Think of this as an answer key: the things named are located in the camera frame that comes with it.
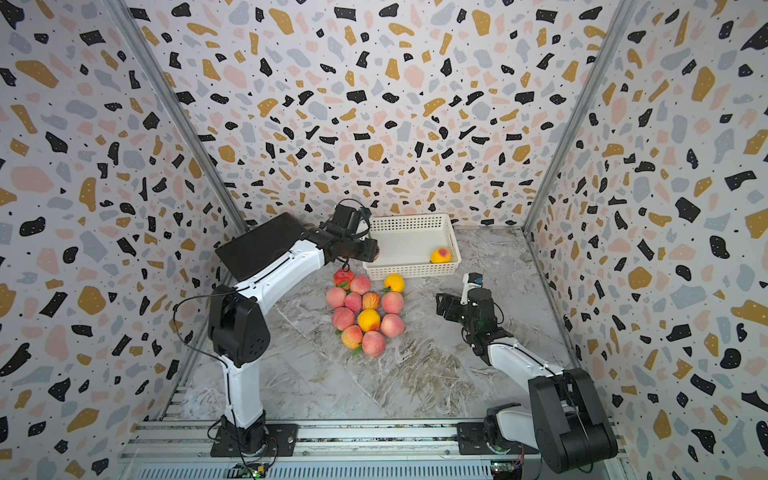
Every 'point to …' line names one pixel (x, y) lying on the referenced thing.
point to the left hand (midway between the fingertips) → (373, 245)
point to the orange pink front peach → (352, 336)
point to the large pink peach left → (336, 296)
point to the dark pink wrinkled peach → (353, 300)
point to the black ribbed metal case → (257, 243)
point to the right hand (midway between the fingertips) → (448, 297)
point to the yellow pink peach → (440, 255)
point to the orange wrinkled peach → (370, 300)
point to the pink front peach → (373, 344)
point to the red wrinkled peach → (343, 278)
